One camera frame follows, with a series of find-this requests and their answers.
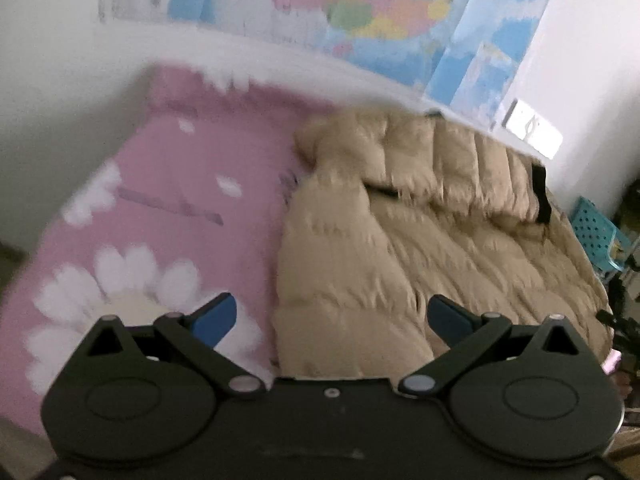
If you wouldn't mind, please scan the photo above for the white wall socket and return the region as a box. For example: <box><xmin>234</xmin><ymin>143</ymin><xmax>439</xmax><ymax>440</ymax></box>
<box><xmin>501</xmin><ymin>99</ymin><xmax>564</xmax><ymax>159</ymax></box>

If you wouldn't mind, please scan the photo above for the beige puffer jacket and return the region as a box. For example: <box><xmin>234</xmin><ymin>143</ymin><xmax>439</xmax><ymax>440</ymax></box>
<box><xmin>272</xmin><ymin>106</ymin><xmax>617</xmax><ymax>382</ymax></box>

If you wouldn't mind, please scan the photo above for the turquoise plastic basket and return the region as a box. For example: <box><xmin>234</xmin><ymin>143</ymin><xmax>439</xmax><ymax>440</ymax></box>
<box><xmin>570</xmin><ymin>197</ymin><xmax>629</xmax><ymax>274</ymax></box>

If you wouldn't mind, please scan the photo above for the white bed side board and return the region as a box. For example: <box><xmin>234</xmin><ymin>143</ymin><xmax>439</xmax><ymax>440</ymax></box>
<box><xmin>85</xmin><ymin>20</ymin><xmax>506</xmax><ymax>133</ymax></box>

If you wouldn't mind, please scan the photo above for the pink floral bedsheet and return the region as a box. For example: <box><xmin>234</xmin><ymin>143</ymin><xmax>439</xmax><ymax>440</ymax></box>
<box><xmin>0</xmin><ymin>62</ymin><xmax>626</xmax><ymax>443</ymax></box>

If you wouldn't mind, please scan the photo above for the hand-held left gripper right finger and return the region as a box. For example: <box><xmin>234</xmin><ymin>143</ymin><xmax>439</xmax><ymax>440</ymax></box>
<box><xmin>397</xmin><ymin>294</ymin><xmax>591</xmax><ymax>401</ymax></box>

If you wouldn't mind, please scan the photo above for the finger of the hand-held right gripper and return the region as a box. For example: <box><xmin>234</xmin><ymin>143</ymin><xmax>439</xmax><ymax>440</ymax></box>
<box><xmin>596</xmin><ymin>309</ymin><xmax>640</xmax><ymax>347</ymax></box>

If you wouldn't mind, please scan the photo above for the colourful wall map poster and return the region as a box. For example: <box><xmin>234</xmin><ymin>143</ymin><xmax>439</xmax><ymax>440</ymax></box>
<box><xmin>97</xmin><ymin>0</ymin><xmax>565</xmax><ymax>130</ymax></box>

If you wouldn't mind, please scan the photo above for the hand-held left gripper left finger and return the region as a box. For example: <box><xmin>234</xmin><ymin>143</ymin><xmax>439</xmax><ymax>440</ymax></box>
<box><xmin>80</xmin><ymin>292</ymin><xmax>266</xmax><ymax>401</ymax></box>

